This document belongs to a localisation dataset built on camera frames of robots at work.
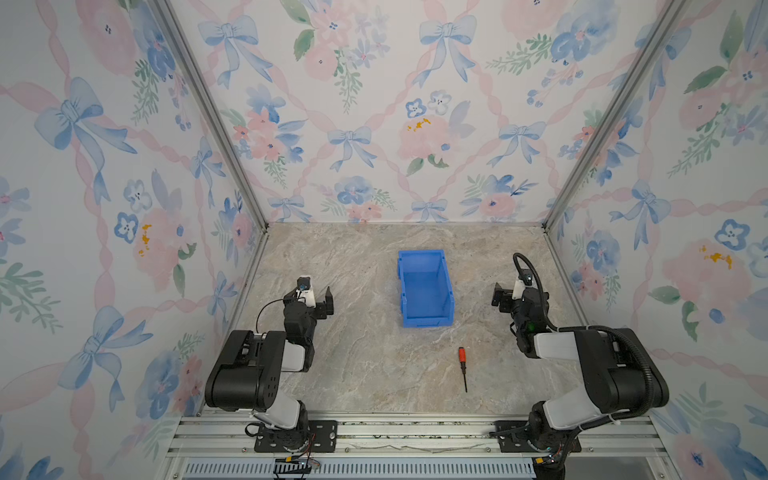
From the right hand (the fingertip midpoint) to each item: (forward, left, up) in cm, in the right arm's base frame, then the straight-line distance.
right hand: (513, 283), depth 94 cm
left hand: (-3, +62, +2) cm, 62 cm away
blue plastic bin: (+2, +26, -8) cm, 27 cm away
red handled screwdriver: (-22, +17, -7) cm, 28 cm away
